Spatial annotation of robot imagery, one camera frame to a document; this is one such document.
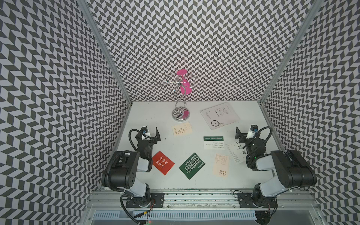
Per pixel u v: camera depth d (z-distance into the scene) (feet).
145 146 2.21
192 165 2.78
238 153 2.98
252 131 2.47
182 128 3.35
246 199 2.42
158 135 2.71
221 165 2.83
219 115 3.50
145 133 2.44
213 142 3.11
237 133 2.69
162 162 2.83
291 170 1.48
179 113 3.62
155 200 2.37
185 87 3.04
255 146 2.51
